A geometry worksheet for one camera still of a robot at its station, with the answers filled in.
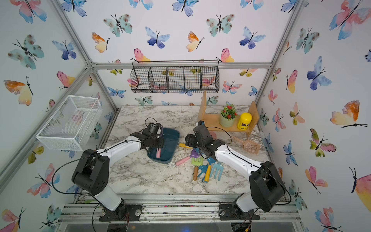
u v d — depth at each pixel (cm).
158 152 89
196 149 94
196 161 91
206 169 87
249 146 99
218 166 91
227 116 91
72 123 87
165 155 91
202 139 65
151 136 71
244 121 91
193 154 93
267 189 42
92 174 46
